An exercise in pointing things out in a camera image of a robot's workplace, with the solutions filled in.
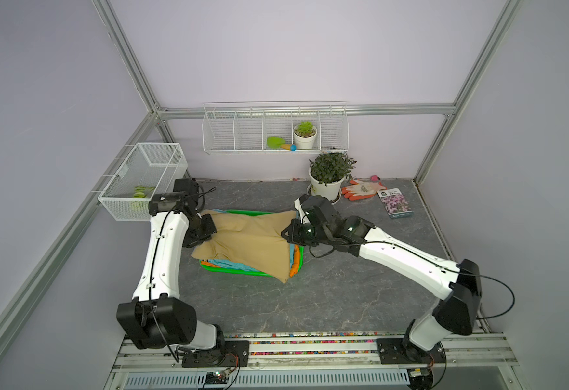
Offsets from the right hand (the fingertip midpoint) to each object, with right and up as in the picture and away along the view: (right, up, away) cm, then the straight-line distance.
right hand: (280, 232), depth 73 cm
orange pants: (+4, -13, +7) cm, 15 cm away
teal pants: (-12, -13, +8) cm, 20 cm away
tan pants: (-9, -3, +3) cm, 10 cm away
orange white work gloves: (+37, +15, +43) cm, 59 cm away
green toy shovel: (-4, +34, +28) cm, 45 cm away
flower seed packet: (+51, +9, +39) cm, 64 cm away
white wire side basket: (-48, +21, +14) cm, 54 cm away
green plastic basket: (-17, -14, +8) cm, 23 cm away
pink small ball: (+46, +22, +51) cm, 72 cm away
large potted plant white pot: (+18, +21, +26) cm, 38 cm away
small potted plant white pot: (+8, +35, +18) cm, 40 cm away
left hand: (-23, -2, +2) cm, 23 cm away
